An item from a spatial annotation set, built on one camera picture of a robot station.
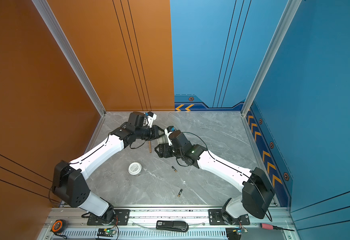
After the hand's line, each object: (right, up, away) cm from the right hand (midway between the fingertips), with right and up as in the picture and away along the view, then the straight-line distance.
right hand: (159, 148), depth 77 cm
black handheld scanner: (+7, -33, -10) cm, 35 cm away
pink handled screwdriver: (+53, -36, -8) cm, 65 cm away
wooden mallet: (-9, -2, +22) cm, 24 cm away
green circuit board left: (-25, -39, -6) cm, 47 cm away
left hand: (+3, +9, +3) cm, 10 cm away
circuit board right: (+37, -39, -7) cm, 54 cm away
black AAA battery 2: (+11, -25, +4) cm, 27 cm away
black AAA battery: (+7, -14, +12) cm, 20 cm away
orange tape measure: (-45, -35, -8) cm, 58 cm away
